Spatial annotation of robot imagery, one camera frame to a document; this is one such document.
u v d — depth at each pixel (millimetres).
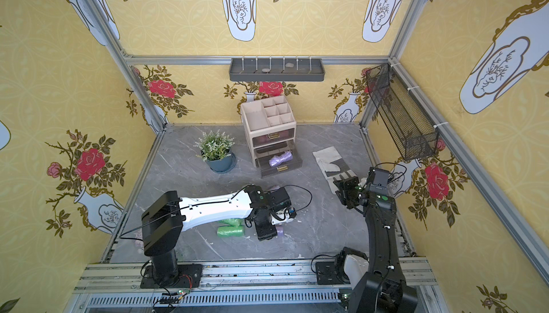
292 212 731
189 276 728
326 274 744
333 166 1037
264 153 974
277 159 923
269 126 877
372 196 567
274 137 894
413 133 873
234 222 835
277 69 920
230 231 816
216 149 899
